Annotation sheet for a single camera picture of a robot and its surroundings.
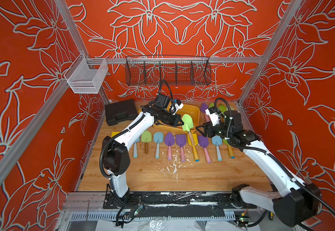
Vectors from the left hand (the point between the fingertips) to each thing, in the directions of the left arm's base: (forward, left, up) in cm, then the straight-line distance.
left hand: (183, 122), depth 79 cm
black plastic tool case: (+20, +46, -17) cm, 53 cm away
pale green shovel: (0, -2, -1) cm, 3 cm away
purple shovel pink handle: (+37, -20, -25) cm, 49 cm away
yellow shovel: (+2, -9, -20) cm, 22 cm away
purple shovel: (+1, 0, -23) cm, 23 cm away
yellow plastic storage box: (+27, -10, -19) cm, 34 cm away
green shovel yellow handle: (+33, -34, -20) cm, 51 cm away
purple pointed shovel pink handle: (+1, +8, -23) cm, 24 cm away
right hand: (-2, -9, +2) cm, 9 cm away
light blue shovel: (+2, +16, -22) cm, 27 cm away
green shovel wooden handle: (+2, +24, -22) cm, 32 cm away
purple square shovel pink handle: (0, -16, -21) cm, 27 cm away
